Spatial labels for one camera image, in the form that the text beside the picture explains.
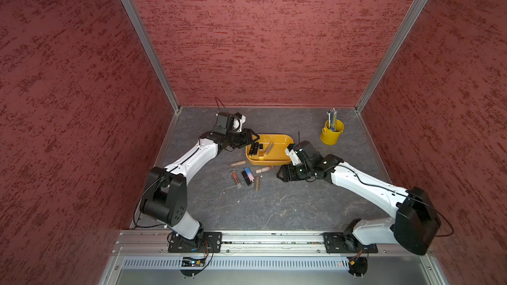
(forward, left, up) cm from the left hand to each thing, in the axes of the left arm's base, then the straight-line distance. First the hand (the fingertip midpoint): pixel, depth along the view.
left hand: (255, 142), depth 85 cm
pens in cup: (+17, -38, -2) cm, 42 cm away
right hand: (-14, -12, -7) cm, 20 cm away
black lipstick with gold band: (+6, +2, -15) cm, 16 cm away
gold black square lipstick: (+5, -2, -15) cm, 16 cm away
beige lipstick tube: (-2, +10, -15) cm, 18 cm away
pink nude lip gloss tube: (-5, -4, -16) cm, 17 cm away
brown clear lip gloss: (-10, +9, -15) cm, 20 cm away
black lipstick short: (+6, 0, -15) cm, 16 cm away
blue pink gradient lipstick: (-7, +3, -15) cm, 17 cm away
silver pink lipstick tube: (+6, -7, -15) cm, 18 cm away
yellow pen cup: (+12, -39, -11) cm, 42 cm away
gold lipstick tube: (-13, -1, -16) cm, 20 cm away
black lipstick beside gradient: (-10, +4, -16) cm, 20 cm away
